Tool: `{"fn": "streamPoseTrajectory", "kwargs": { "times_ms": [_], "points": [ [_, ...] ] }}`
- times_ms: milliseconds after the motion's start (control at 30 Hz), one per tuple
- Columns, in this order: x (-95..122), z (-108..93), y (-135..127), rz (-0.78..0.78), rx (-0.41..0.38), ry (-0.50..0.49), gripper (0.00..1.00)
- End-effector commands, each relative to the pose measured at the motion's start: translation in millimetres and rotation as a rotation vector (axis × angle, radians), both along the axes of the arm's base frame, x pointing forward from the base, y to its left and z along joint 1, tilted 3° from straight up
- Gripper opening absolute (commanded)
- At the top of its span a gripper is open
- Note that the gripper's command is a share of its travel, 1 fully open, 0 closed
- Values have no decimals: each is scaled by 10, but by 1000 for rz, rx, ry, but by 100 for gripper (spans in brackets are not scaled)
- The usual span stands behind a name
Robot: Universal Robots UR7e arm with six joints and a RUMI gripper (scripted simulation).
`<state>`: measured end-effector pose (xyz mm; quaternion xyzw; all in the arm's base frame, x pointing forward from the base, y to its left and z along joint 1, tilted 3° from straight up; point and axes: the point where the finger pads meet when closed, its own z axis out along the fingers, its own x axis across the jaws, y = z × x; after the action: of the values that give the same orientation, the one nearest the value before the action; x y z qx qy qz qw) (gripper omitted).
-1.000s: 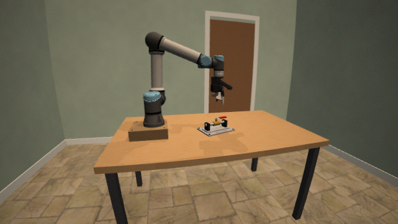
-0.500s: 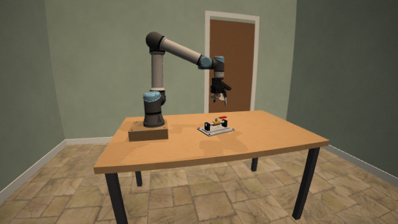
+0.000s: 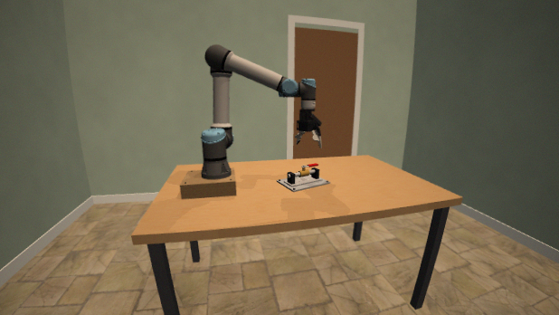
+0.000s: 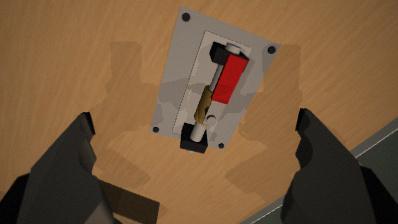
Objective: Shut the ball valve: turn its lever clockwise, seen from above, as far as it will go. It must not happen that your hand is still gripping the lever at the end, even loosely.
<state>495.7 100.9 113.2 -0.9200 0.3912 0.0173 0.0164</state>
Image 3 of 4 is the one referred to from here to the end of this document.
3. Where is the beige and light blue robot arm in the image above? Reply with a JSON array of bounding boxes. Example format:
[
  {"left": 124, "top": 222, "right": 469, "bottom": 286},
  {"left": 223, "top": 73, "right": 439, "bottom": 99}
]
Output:
[{"left": 201, "top": 44, "right": 316, "bottom": 179}]

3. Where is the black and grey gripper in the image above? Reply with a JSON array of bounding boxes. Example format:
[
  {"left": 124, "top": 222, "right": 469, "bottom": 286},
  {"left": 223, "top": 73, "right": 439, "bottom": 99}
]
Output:
[{"left": 295, "top": 109, "right": 321, "bottom": 148}]

